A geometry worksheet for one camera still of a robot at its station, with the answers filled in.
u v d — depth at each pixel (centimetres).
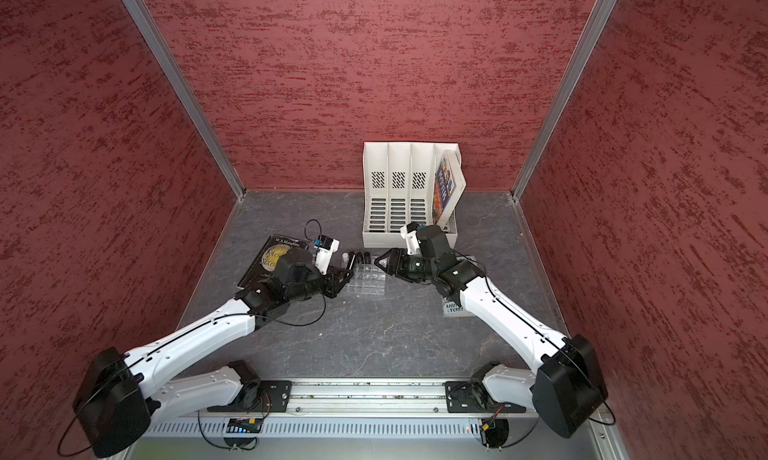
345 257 90
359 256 91
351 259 92
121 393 38
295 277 61
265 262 97
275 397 74
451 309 87
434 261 59
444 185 98
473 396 65
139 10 73
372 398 76
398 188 116
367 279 96
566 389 39
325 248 69
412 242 72
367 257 91
